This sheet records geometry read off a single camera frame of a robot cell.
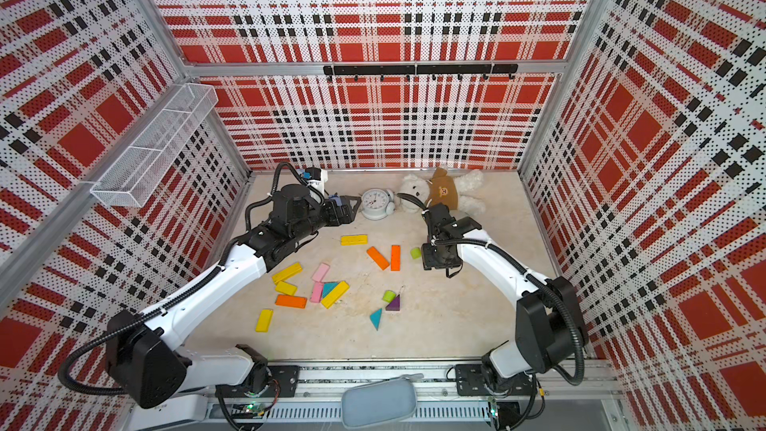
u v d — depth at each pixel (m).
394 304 0.85
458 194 1.05
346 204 0.69
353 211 0.71
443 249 0.61
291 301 0.88
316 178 0.68
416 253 0.97
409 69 0.88
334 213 0.68
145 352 0.38
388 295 0.88
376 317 0.84
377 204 1.07
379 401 0.69
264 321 0.82
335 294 0.88
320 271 0.93
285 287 0.91
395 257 0.96
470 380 0.73
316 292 0.89
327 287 0.88
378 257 0.96
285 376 0.75
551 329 0.42
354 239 0.99
